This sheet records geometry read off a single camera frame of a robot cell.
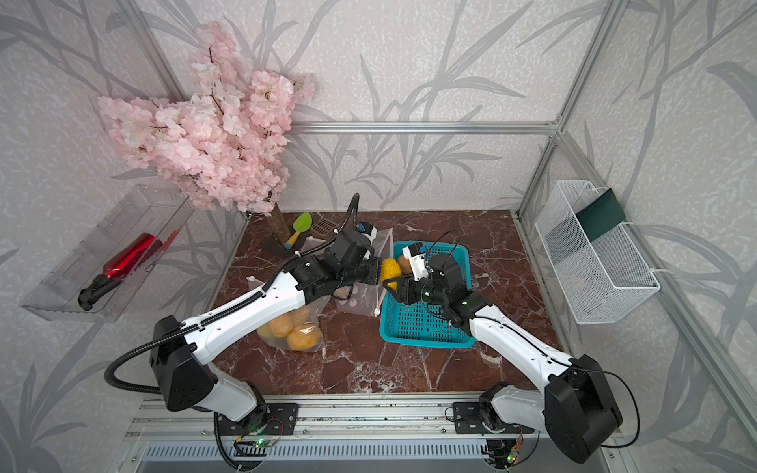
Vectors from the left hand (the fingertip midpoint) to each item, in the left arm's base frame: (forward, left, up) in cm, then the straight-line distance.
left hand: (383, 265), depth 77 cm
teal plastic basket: (-7, -12, -23) cm, 27 cm away
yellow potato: (-13, +22, -16) cm, 31 cm away
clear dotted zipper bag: (+24, +28, -21) cm, 43 cm away
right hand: (-3, -1, -3) cm, 4 cm away
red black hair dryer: (-8, +57, +11) cm, 58 cm away
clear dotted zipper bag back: (-5, +5, -8) cm, 11 cm away
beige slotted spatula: (+32, +25, -21) cm, 45 cm away
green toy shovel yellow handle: (+35, +34, -22) cm, 54 cm away
